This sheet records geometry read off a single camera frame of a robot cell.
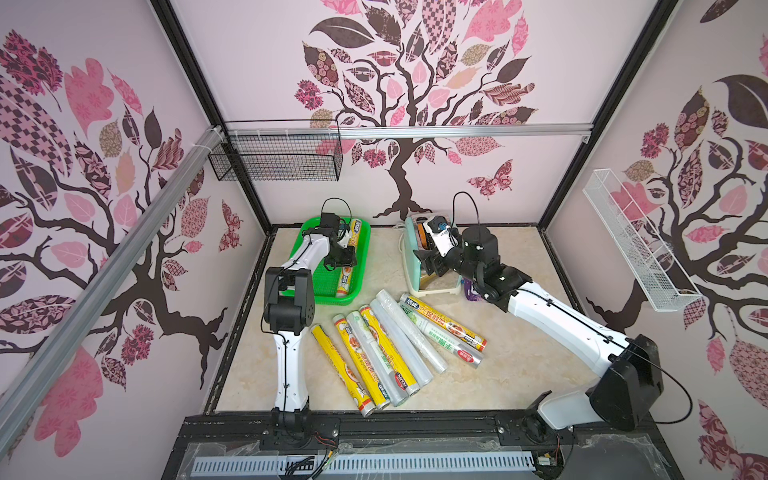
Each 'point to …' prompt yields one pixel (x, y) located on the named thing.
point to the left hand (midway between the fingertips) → (347, 265)
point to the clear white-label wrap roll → (391, 382)
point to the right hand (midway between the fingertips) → (427, 243)
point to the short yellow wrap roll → (346, 271)
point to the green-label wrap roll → (443, 336)
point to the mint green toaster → (419, 282)
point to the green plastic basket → (326, 281)
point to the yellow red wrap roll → (450, 324)
